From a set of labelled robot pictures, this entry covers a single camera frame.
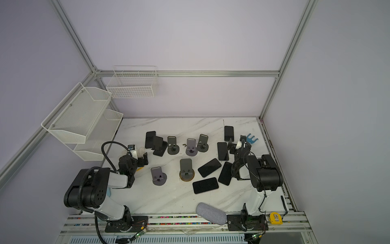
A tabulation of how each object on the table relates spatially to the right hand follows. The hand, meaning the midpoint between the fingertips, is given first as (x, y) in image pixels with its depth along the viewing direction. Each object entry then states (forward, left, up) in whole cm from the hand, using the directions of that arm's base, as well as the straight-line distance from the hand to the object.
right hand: (235, 139), depth 95 cm
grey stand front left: (-23, +46, -5) cm, 52 cm away
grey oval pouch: (-40, +18, -8) cm, 45 cm away
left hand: (-6, +62, -6) cm, 63 cm away
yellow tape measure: (-43, -13, -9) cm, 46 cm away
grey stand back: (-1, +41, -7) cm, 41 cm away
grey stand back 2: (-3, +28, -7) cm, 29 cm away
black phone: (+13, +1, -11) cm, 17 cm away
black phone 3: (-14, +17, -10) cm, 24 cm away
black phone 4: (-25, +20, -10) cm, 34 cm away
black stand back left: (-2, +48, -3) cm, 48 cm away
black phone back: (+7, +59, -11) cm, 61 cm away
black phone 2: (-3, +7, -11) cm, 13 cm away
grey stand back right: (0, +21, -7) cm, 22 cm away
